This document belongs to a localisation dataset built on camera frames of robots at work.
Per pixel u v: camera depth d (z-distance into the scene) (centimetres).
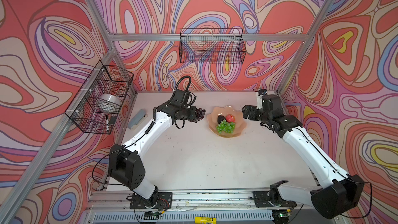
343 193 38
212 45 96
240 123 97
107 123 72
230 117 99
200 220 67
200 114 83
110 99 73
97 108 72
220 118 98
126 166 42
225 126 91
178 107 61
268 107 58
